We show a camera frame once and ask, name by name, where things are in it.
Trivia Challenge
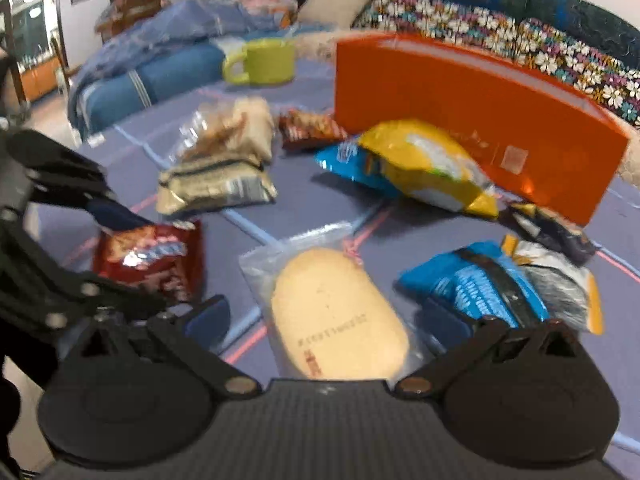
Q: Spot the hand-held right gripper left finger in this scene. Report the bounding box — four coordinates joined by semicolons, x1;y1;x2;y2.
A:
65;295;263;401

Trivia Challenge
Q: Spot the small dark snack packet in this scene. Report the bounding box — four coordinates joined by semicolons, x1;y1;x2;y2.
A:
505;202;598;266

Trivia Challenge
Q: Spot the clear packet with round cake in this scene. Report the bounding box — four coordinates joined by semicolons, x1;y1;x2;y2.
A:
239;221;426;381

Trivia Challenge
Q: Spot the red bean snack packet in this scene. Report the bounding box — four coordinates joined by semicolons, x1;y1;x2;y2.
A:
277;110;348;150

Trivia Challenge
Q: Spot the green mug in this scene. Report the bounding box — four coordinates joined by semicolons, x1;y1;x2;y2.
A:
221;38;297;86

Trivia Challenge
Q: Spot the pink plush blanket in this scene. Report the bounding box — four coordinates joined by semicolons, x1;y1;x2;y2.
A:
292;27;351;61

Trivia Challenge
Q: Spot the cream and black snack packet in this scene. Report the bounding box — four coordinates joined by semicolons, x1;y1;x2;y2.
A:
156;157;278;216

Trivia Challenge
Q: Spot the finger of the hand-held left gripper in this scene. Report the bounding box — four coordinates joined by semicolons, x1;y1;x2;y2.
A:
6;129;152;235
0;210;168;335

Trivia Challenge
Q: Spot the grey packet with yellow edge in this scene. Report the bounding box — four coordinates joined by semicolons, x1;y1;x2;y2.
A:
502;235;604;334

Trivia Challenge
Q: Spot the yellow snack packet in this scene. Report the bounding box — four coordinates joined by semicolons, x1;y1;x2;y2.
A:
357;119;501;221

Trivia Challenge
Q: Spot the pile of clothes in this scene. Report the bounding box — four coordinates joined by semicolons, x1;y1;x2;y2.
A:
215;0;301;28

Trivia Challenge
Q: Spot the blue patchwork quilt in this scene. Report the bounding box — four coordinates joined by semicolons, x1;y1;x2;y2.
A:
67;0;251;136

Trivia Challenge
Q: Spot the blue packet with black stripe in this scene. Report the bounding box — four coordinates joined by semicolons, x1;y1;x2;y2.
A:
397;242;551;328

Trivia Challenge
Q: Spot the orange cardboard box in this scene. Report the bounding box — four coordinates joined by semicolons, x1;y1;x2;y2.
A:
334;32;632;227

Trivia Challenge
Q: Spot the blue cookie packet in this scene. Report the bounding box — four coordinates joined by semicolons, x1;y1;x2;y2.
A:
315;140;373;183

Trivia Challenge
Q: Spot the clear pastry packet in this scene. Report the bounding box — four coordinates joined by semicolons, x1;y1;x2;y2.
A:
170;97;276;166

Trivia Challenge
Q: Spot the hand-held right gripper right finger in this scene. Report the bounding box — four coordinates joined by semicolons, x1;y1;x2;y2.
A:
394;297;588;401

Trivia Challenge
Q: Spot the chocolate chip cookie packet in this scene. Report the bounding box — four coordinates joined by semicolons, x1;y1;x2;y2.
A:
92;220;203;303

